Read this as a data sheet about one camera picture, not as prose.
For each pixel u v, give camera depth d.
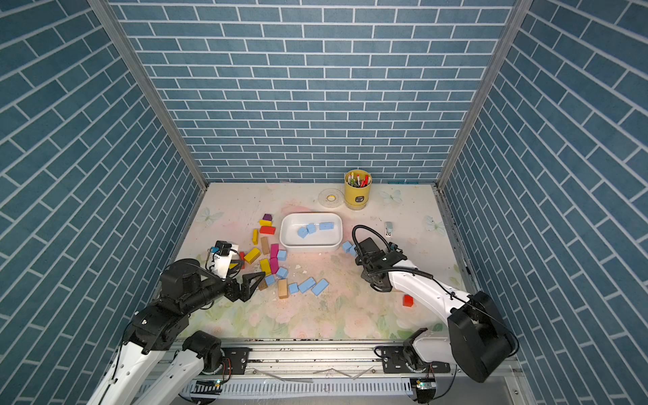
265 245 1.00
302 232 1.02
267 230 1.04
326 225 1.05
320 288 0.89
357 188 1.02
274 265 0.94
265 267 0.92
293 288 0.87
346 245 0.96
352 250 0.96
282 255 0.94
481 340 0.41
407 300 0.85
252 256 0.94
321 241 1.02
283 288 0.86
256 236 1.02
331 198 1.16
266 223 1.05
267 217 1.06
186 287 0.51
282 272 0.89
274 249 0.99
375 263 0.64
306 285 0.88
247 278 0.61
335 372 0.73
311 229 1.04
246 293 0.61
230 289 0.60
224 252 0.59
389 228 1.02
